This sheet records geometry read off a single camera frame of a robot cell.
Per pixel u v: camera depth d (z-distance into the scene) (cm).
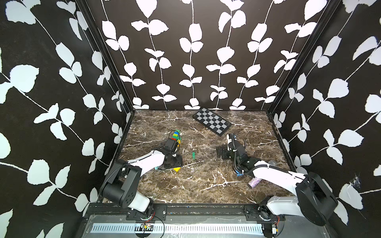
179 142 101
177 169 88
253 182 81
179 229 70
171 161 77
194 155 91
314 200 41
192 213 75
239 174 87
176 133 102
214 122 110
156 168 56
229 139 78
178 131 105
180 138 101
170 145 73
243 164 64
